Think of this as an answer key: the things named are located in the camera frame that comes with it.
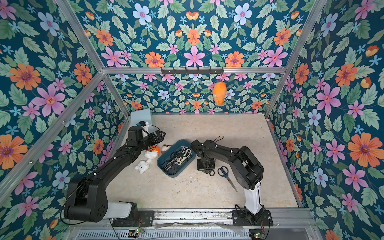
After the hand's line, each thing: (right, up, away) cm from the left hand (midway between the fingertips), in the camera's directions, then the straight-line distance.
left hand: (161, 133), depth 87 cm
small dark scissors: (+12, -13, +7) cm, 19 cm away
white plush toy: (-12, -19, +2) cm, 23 cm away
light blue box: (-15, +12, +12) cm, 23 cm away
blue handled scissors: (+37, -23, +2) cm, 44 cm away
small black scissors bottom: (+30, -24, +2) cm, 38 cm away
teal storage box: (+4, -13, +9) cm, 16 cm away
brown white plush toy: (-1, -10, +10) cm, 14 cm away
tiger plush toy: (-7, -12, +5) cm, 15 cm away
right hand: (+25, -23, +3) cm, 34 cm away
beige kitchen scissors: (+15, -13, +7) cm, 21 cm away
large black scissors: (+3, -20, +4) cm, 21 cm away
